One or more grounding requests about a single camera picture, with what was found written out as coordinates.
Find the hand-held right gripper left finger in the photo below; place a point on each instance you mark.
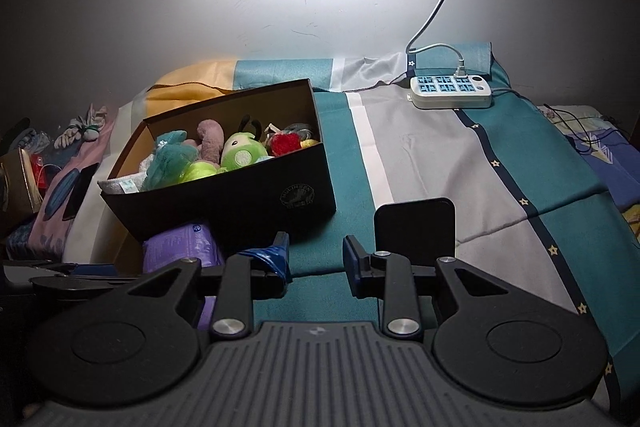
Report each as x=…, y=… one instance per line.
x=275, y=259

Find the pink plush rabbit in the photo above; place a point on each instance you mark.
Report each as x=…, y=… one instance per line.
x=210, y=142

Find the clear plastic bag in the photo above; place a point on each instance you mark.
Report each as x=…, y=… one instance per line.
x=35, y=142

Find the black cardboard shoe box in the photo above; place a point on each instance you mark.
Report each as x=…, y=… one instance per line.
x=225, y=207

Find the green plush bug toy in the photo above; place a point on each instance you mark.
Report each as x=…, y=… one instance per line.
x=240, y=154

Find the pink printed blanket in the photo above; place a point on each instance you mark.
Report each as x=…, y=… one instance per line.
x=55, y=227

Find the gold paper bag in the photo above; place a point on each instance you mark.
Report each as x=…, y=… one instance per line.
x=20, y=187

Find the purple plastic packet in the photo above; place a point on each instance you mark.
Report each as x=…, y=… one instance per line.
x=185, y=247

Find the red yarn bundle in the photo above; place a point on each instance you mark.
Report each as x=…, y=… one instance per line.
x=285, y=144

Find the blue printed cloth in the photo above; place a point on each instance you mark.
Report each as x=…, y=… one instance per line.
x=605, y=172

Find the yellow plush item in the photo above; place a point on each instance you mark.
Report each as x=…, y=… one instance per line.
x=310, y=142

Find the light blue soft cloth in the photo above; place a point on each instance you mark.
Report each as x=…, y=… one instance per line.
x=167, y=162

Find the white towel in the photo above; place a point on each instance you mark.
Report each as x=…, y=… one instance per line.
x=122, y=184

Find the black phone stand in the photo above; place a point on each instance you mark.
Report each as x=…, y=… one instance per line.
x=415, y=227

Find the pale yellow cloth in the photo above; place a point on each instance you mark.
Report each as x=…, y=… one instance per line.
x=565, y=113

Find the red packet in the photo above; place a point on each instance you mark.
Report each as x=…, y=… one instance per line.
x=37, y=172

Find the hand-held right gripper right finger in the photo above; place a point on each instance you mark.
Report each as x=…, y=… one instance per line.
x=351, y=264

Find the white glove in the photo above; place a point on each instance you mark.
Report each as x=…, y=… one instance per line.
x=67, y=134

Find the grey fabric item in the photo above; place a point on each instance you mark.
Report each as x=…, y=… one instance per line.
x=297, y=130

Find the white power strip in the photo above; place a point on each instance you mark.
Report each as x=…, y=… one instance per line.
x=450, y=99

